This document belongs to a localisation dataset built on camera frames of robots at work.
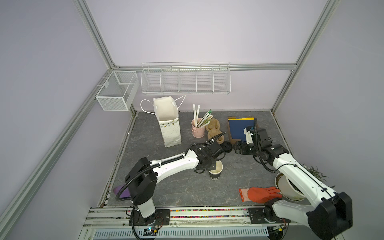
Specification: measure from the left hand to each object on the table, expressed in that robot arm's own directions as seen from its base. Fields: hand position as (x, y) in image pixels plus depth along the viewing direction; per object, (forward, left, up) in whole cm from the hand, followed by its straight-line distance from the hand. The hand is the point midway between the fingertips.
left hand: (210, 168), depth 81 cm
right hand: (+9, -18, +6) cm, 21 cm away
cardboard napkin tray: (+31, -37, -5) cm, 49 cm away
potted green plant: (-9, -48, +8) cm, 50 cm away
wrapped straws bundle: (+28, +1, +6) cm, 29 cm away
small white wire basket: (+47, +56, +17) cm, 75 cm away
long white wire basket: (+63, +12, +15) cm, 66 cm away
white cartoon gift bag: (+38, +25, +2) cm, 46 cm away
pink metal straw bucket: (+27, +5, -3) cm, 27 cm away
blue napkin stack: (+34, -24, -8) cm, 43 cm away
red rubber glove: (-13, -26, -9) cm, 30 cm away
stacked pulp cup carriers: (+32, -6, -6) cm, 33 cm away
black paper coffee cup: (-4, -2, +1) cm, 4 cm away
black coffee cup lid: (+17, -13, -8) cm, 23 cm away
